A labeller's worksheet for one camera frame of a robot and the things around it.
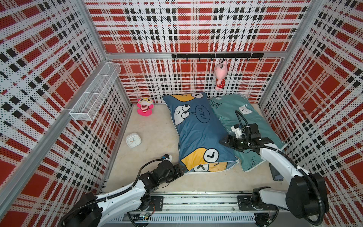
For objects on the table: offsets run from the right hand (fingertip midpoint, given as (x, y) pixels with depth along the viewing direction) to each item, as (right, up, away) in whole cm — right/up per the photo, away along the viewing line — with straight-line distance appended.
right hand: (226, 143), depth 83 cm
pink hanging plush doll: (-2, +46, +7) cm, 47 cm away
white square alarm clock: (-60, 0, +10) cm, 61 cm away
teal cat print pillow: (+7, +24, +25) cm, 36 cm away
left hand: (-24, -16, -1) cm, 29 cm away
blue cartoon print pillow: (-15, +8, +4) cm, 18 cm away
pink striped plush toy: (-58, +25, +30) cm, 70 cm away
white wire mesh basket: (-90, +24, +10) cm, 93 cm away
